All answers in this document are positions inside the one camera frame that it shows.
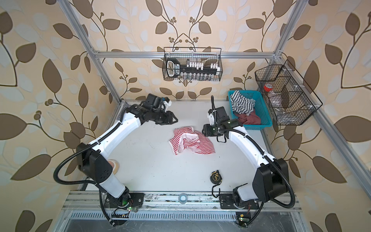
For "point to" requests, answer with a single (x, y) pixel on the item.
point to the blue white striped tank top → (126, 105)
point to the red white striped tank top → (186, 137)
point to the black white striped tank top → (240, 105)
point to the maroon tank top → (251, 119)
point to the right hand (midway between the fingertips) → (206, 131)
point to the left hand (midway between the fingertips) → (176, 118)
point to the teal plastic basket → (260, 107)
